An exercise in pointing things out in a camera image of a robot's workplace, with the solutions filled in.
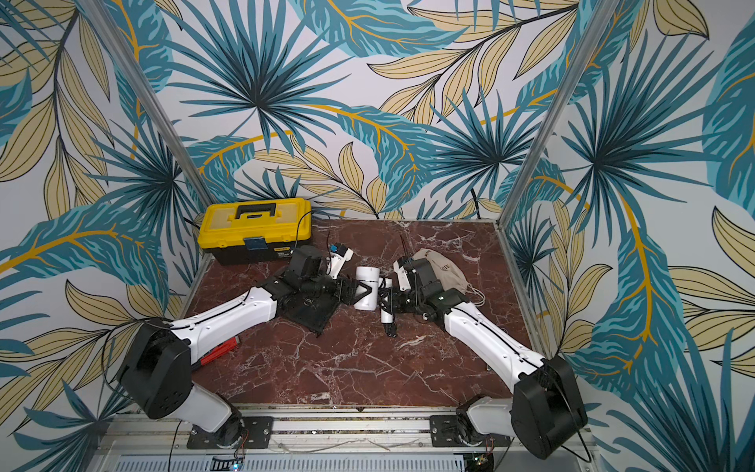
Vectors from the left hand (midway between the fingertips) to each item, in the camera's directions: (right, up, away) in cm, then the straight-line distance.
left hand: (360, 289), depth 81 cm
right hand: (+7, -2, +2) cm, 8 cm away
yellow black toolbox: (-40, +16, +14) cm, 45 cm away
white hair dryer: (+4, -1, -2) cm, 5 cm away
